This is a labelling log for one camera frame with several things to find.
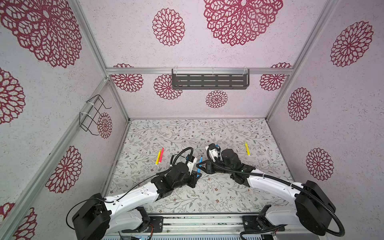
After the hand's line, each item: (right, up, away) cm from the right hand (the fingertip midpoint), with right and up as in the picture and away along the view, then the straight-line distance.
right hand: (196, 164), depth 76 cm
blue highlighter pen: (+1, -3, 0) cm, 3 cm away
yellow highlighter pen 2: (-25, 0, +21) cm, 33 cm away
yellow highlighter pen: (+36, +5, +26) cm, 45 cm away
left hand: (+2, -7, +2) cm, 8 cm away
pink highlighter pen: (-23, +1, +24) cm, 33 cm away
